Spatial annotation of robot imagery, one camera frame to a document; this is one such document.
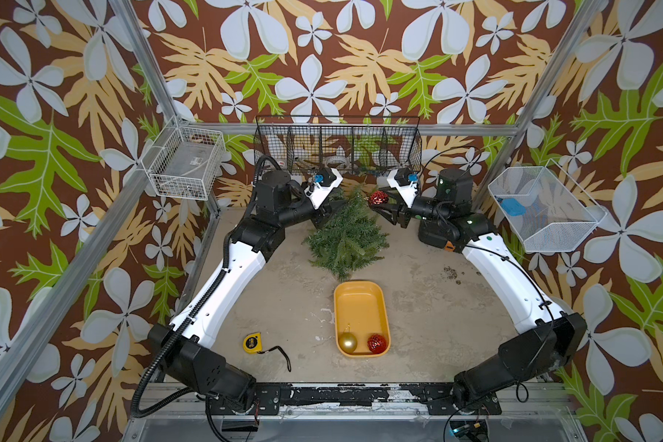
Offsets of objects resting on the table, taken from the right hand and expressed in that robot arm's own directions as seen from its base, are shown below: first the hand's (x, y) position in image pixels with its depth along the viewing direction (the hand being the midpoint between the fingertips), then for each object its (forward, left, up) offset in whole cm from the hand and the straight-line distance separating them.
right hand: (377, 196), depth 71 cm
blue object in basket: (+9, -45, -12) cm, 48 cm away
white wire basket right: (+5, -53, -11) cm, 55 cm away
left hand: (-2, +10, +4) cm, 11 cm away
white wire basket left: (+20, +59, -3) cm, 63 cm away
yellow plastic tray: (-20, +2, -39) cm, 44 cm away
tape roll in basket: (+31, +8, -10) cm, 33 cm away
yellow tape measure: (-26, +36, -36) cm, 57 cm away
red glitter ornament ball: (-27, -1, -33) cm, 43 cm away
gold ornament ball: (-26, +8, -34) cm, 43 cm away
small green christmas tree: (-7, +6, -9) cm, 13 cm away
